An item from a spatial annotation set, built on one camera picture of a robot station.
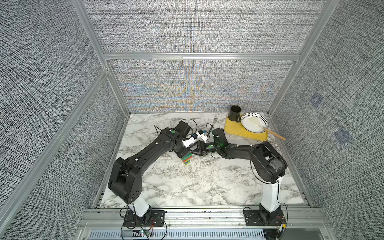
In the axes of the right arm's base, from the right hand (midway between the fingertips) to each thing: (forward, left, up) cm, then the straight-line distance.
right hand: (189, 148), depth 85 cm
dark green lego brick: (-3, +2, -4) cm, 6 cm away
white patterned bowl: (+24, -46, -13) cm, 53 cm away
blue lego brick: (-4, +2, -10) cm, 11 cm away
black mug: (+34, -34, -8) cm, 49 cm away
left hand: (-1, +2, 0) cm, 3 cm away
